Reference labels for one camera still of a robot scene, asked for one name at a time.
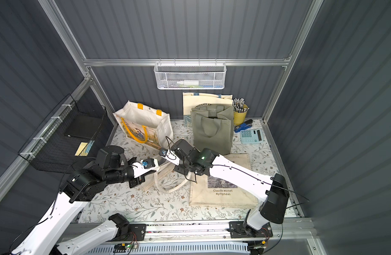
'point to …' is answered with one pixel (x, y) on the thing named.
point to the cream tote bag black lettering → (190, 100)
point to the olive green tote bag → (213, 127)
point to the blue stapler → (248, 124)
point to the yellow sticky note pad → (82, 150)
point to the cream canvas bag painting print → (206, 190)
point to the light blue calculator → (251, 136)
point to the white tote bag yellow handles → (145, 125)
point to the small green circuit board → (121, 248)
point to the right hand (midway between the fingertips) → (177, 160)
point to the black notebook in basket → (83, 126)
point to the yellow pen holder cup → (239, 118)
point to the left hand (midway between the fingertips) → (151, 168)
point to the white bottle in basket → (188, 82)
